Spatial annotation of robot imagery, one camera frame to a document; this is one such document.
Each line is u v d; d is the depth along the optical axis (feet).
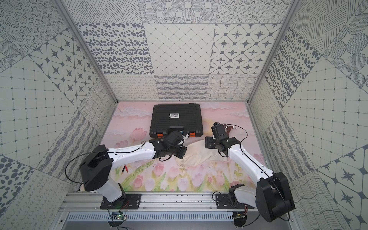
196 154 2.89
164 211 2.44
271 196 1.31
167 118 3.32
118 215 2.30
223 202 2.39
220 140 2.12
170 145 2.15
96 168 1.45
